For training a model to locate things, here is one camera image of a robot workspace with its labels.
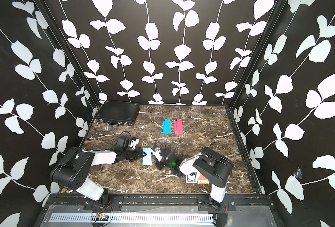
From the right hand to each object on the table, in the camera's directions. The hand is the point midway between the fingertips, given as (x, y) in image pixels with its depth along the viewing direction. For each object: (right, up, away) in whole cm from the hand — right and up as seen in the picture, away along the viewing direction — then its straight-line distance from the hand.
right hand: (152, 155), depth 88 cm
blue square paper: (+9, +17, +17) cm, 25 cm away
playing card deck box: (+24, -12, -7) cm, 28 cm away
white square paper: (-4, -3, +1) cm, 5 cm away
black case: (-33, +28, +29) cm, 53 cm away
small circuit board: (-23, -27, -18) cm, 40 cm away
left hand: (-4, +1, +3) cm, 5 cm away
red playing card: (+30, -12, -8) cm, 33 cm away
